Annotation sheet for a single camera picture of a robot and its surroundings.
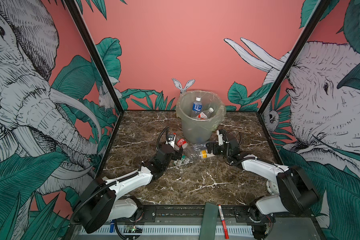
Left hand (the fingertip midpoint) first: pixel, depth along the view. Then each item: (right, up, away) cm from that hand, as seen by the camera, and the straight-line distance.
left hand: (174, 142), depth 84 cm
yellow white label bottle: (+18, -9, +6) cm, 21 cm away
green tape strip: (+17, -39, -15) cm, 45 cm away
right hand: (+22, -1, +5) cm, 22 cm away
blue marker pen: (-28, -38, -15) cm, 50 cm away
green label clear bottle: (+6, -12, +6) cm, 15 cm away
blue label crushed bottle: (+14, +21, +12) cm, 28 cm away
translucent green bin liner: (+6, +21, +13) cm, 25 cm away
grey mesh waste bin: (+13, +2, +18) cm, 22 cm away
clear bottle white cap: (+15, -5, +12) cm, 20 cm away
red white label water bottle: (+20, +16, +12) cm, 28 cm away
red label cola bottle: (+3, -2, +11) cm, 12 cm away
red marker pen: (+25, -40, -14) cm, 49 cm away
